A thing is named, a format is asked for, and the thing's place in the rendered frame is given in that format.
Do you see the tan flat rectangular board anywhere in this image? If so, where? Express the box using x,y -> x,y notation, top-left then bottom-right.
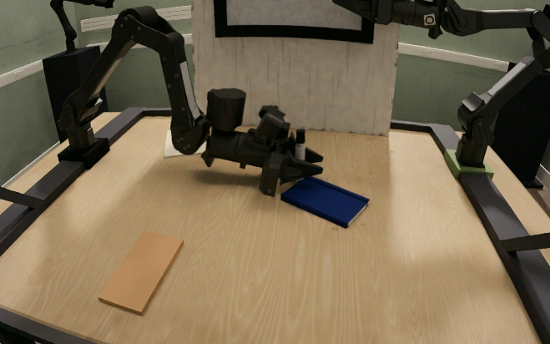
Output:
98,231 -> 184,316

